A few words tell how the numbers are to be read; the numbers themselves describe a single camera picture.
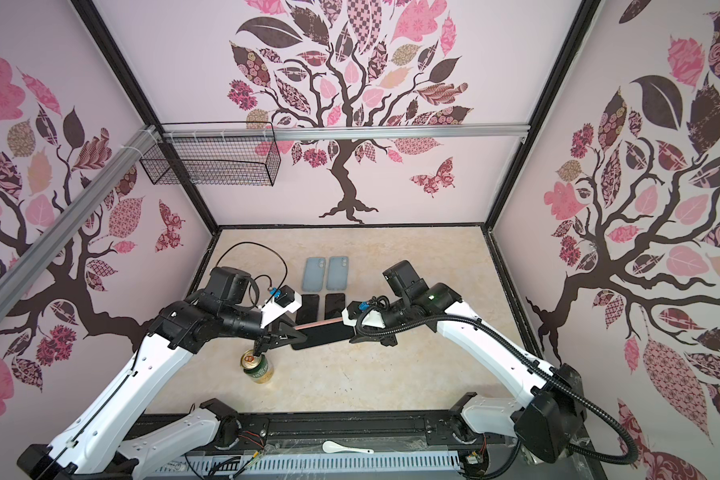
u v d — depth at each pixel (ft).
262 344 1.82
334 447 2.33
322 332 2.06
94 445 1.23
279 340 1.94
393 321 2.00
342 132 3.03
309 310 1.78
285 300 1.78
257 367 2.44
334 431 2.49
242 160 2.61
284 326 1.93
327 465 2.29
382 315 2.03
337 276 3.52
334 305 3.14
